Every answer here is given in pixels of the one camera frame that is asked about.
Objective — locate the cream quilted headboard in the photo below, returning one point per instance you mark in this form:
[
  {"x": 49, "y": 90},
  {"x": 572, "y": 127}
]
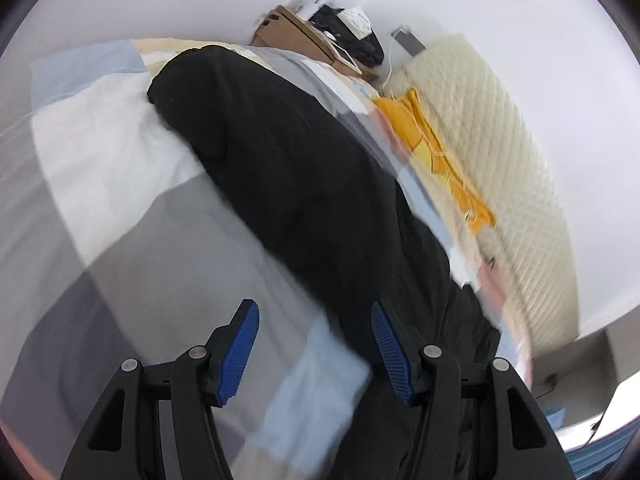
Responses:
[{"x": 484, "y": 132}]

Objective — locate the brown bedside table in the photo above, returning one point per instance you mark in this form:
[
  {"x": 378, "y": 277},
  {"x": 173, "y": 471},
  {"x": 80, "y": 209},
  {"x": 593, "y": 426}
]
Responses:
[{"x": 282, "y": 29}]

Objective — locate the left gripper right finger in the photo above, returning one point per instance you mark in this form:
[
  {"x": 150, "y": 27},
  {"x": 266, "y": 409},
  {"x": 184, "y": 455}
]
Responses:
[{"x": 511, "y": 437}]

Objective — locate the plaid patchwork quilt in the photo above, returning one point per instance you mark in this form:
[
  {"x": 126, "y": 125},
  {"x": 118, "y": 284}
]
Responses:
[{"x": 116, "y": 245}]

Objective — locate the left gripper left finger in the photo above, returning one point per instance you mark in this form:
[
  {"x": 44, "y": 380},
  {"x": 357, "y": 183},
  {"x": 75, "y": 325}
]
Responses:
[{"x": 121, "y": 437}]

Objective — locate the black puffer jacket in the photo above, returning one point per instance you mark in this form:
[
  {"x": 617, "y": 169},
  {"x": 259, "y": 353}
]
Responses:
[{"x": 319, "y": 202}]

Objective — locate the yellow pillow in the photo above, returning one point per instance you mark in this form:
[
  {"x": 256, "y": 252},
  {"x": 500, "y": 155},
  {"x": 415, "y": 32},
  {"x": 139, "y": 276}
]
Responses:
[{"x": 408, "y": 121}]

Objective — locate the black bag on table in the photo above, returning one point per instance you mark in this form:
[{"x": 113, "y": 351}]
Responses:
[{"x": 367, "y": 50}]

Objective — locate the white bottle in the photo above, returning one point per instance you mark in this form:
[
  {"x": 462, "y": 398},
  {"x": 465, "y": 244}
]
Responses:
[{"x": 308, "y": 8}]

